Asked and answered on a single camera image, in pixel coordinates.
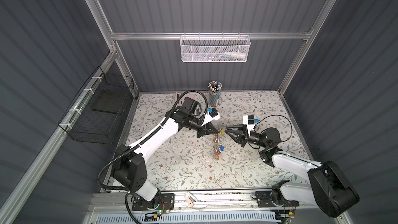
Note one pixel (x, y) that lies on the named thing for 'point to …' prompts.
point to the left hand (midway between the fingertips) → (217, 131)
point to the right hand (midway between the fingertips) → (228, 132)
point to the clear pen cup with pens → (214, 88)
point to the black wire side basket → (95, 114)
